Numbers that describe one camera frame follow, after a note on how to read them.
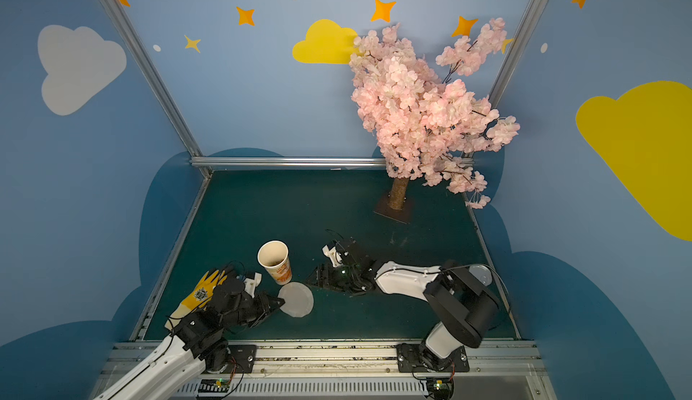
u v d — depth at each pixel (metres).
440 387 0.73
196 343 0.57
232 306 0.65
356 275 0.68
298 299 0.86
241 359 0.75
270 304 0.74
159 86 0.91
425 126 0.68
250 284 0.78
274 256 0.84
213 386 0.73
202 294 0.84
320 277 0.75
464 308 0.45
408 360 0.74
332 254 0.80
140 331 0.81
